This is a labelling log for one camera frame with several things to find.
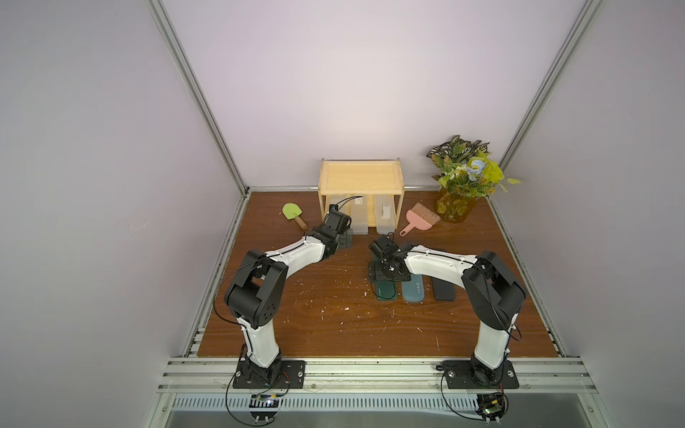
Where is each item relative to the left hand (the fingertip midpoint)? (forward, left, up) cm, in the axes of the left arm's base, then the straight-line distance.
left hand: (339, 231), depth 96 cm
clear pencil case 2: (+12, -18, -5) cm, 22 cm away
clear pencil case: (+13, -8, -6) cm, 16 cm away
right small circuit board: (-51, -43, -9) cm, 67 cm away
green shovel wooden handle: (+17, +22, -8) cm, 29 cm away
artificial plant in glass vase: (+16, -46, +15) cm, 51 cm away
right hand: (-12, -16, -6) cm, 21 cm away
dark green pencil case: (-19, -17, -8) cm, 27 cm away
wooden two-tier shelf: (+16, -11, +13) cm, 23 cm away
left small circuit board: (-51, +19, -11) cm, 55 cm away
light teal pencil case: (-20, -26, -6) cm, 33 cm away
